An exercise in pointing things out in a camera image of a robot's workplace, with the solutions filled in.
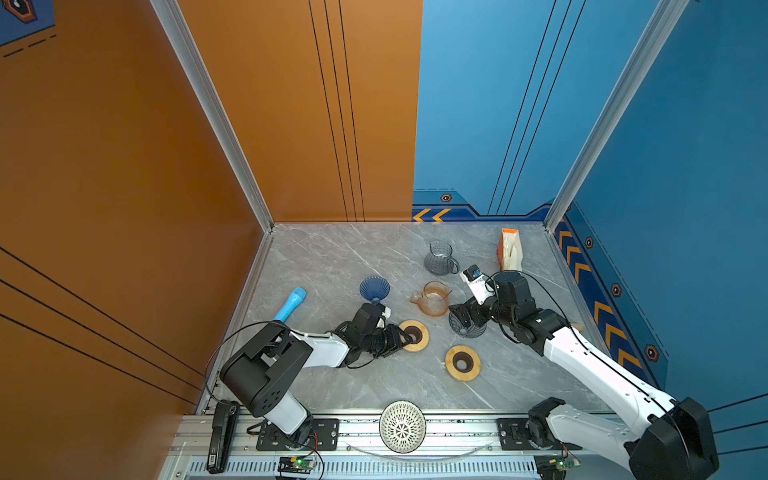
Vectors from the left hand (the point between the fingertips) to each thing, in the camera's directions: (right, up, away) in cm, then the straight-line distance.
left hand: (412, 340), depth 86 cm
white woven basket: (-3, -18, -12) cm, 22 cm away
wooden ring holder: (+14, -6, -1) cm, 16 cm away
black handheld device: (-46, -16, -15) cm, 51 cm away
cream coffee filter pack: (+34, +26, +13) cm, 45 cm away
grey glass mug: (+10, +23, +14) cm, 29 cm away
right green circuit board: (+33, -25, -16) cm, 44 cm away
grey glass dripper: (+18, +2, +3) cm, 18 cm away
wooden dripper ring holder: (+2, +1, +3) cm, 3 cm away
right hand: (+14, +14, -5) cm, 20 cm away
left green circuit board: (-29, -25, -15) cm, 41 cm away
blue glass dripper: (-12, +14, +8) cm, 20 cm away
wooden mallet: (+52, +3, +6) cm, 53 cm away
